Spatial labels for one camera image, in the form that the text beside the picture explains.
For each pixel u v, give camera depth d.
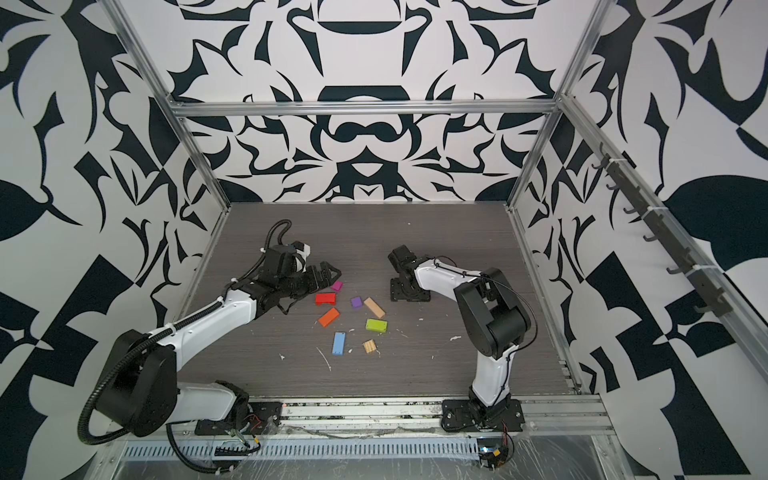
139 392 0.42
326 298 0.92
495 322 0.49
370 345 0.85
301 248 0.81
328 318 0.90
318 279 0.76
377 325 0.90
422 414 0.76
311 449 0.71
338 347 0.85
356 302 0.94
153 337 0.44
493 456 0.71
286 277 0.69
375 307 0.92
